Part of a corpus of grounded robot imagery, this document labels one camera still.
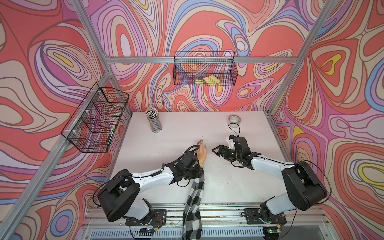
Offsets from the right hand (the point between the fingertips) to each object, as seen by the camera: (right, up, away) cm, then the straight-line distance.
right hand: (217, 155), depth 89 cm
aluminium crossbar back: (-65, +105, +102) cm, 160 cm away
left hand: (-8, -9, -7) cm, 14 cm away
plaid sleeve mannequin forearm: (-15, -26, -23) cm, 38 cm away
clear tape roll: (+17, +23, +25) cm, 38 cm away
